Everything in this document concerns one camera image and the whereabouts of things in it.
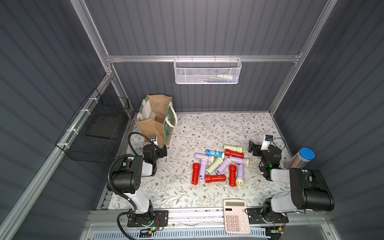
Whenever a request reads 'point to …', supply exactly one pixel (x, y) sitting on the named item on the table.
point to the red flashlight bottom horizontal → (210, 178)
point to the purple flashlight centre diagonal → (223, 166)
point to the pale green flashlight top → (235, 148)
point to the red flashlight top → (228, 152)
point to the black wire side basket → (96, 134)
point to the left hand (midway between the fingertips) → (158, 145)
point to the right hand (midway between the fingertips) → (260, 142)
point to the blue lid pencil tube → (300, 159)
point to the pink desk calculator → (236, 216)
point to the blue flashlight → (215, 153)
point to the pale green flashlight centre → (211, 168)
